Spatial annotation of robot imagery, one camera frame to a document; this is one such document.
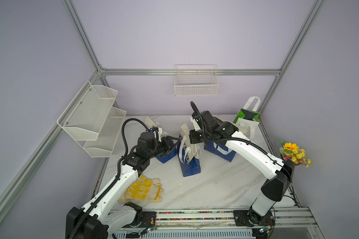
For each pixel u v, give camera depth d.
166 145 0.65
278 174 0.43
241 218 0.73
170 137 0.68
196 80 0.95
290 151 0.71
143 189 0.82
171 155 0.94
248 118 0.85
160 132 0.72
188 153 0.76
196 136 0.67
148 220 0.73
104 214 0.40
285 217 0.76
